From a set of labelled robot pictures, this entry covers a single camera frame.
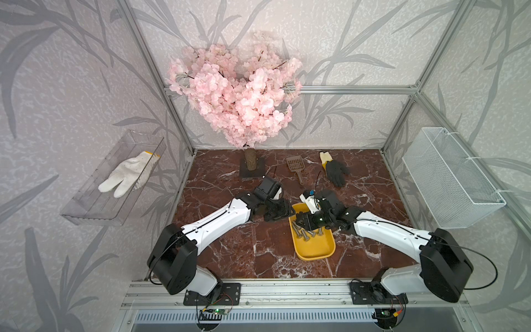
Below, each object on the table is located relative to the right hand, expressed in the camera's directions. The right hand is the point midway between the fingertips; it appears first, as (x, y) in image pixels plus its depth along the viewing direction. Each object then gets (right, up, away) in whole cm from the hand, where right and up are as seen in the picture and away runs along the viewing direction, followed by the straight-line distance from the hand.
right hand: (298, 220), depth 83 cm
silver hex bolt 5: (+10, -7, +6) cm, 13 cm away
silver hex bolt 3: (+4, -9, +4) cm, 10 cm away
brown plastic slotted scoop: (+2, +23, +30) cm, 38 cm away
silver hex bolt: (0, -2, -3) cm, 3 cm away
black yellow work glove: (+22, +19, +26) cm, 39 cm away
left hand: (-3, +3, -3) cm, 5 cm away
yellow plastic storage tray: (+7, -11, +2) cm, 13 cm away
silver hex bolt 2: (+1, -8, +4) cm, 9 cm away
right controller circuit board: (+30, -31, -11) cm, 45 cm away
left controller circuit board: (-31, -31, -10) cm, 45 cm away
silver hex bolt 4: (+7, -7, +4) cm, 10 cm away
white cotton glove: (-57, +19, -15) cm, 62 cm away
